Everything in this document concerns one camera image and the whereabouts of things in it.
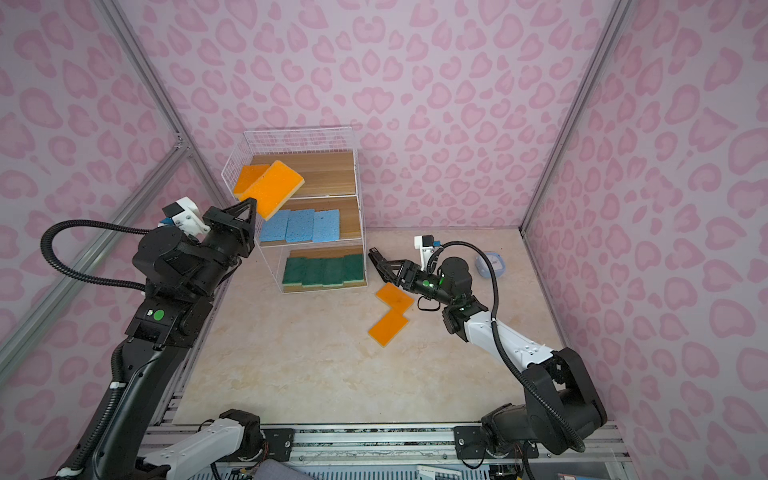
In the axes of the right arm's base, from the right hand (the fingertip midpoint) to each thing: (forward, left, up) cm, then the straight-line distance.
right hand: (385, 268), depth 73 cm
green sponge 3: (+16, +20, -26) cm, 37 cm away
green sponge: (+17, +33, -25) cm, 45 cm away
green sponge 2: (+17, +27, -25) cm, 41 cm away
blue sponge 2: (+17, +18, -2) cm, 25 cm away
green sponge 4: (+20, +14, -27) cm, 36 cm away
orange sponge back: (+9, -1, -28) cm, 29 cm away
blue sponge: (+17, +25, -2) cm, 31 cm away
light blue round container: (+24, -37, -26) cm, 51 cm away
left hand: (0, +23, +24) cm, 33 cm away
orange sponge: (-2, 0, -28) cm, 28 cm away
